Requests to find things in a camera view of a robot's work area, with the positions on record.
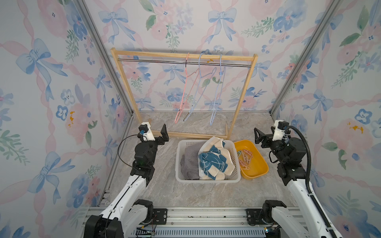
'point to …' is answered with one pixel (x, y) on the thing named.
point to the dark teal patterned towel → (213, 158)
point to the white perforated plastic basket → (232, 148)
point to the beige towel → (216, 143)
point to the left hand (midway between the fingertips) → (157, 124)
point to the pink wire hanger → (184, 99)
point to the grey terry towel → (189, 162)
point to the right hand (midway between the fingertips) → (265, 127)
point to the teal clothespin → (238, 153)
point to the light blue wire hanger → (197, 88)
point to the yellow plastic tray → (257, 164)
